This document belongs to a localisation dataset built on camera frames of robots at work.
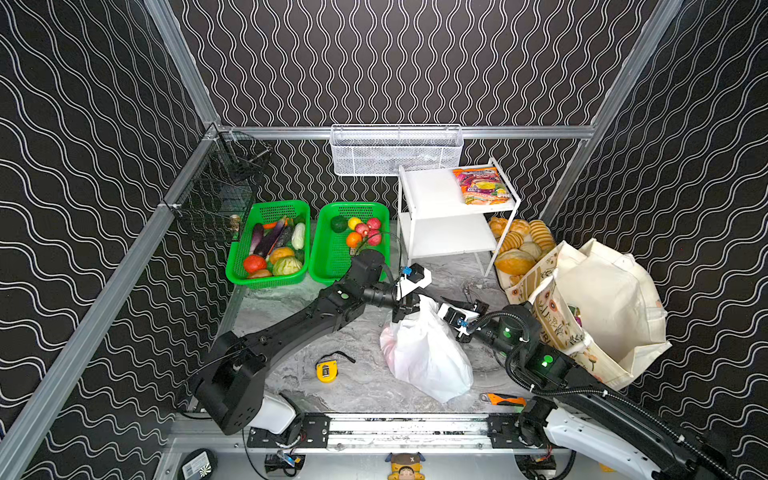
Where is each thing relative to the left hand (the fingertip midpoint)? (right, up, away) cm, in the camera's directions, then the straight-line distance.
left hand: (444, 306), depth 68 cm
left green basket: (-54, +15, +41) cm, 69 cm away
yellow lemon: (-26, +25, +48) cm, 60 cm away
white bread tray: (+37, +16, +43) cm, 59 cm away
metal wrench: (+14, -1, +33) cm, 36 cm away
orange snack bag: (+13, +30, +12) cm, 35 cm away
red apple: (-17, +17, +42) cm, 48 cm away
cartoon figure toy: (-9, -37, +1) cm, 38 cm away
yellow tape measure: (-30, -20, +16) cm, 39 cm away
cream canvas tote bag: (+45, -3, +14) cm, 47 cm away
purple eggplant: (-61, +19, +44) cm, 78 cm away
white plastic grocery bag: (-4, -11, +1) cm, 12 cm away
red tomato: (-57, +9, +33) cm, 67 cm away
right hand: (+1, +2, +4) cm, 4 cm away
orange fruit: (-25, +17, +41) cm, 51 cm away
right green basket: (-33, +13, +37) cm, 51 cm away
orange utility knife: (+16, -26, +12) cm, 33 cm away
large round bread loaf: (+31, +9, +35) cm, 47 cm away
